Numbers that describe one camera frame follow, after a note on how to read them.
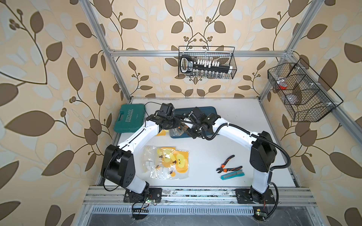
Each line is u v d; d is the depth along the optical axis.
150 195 0.74
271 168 0.52
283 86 0.81
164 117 0.65
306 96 0.74
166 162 0.85
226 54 0.91
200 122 0.65
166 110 0.67
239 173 0.81
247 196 0.73
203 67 0.83
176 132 0.86
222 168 0.83
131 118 1.02
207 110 1.16
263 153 0.47
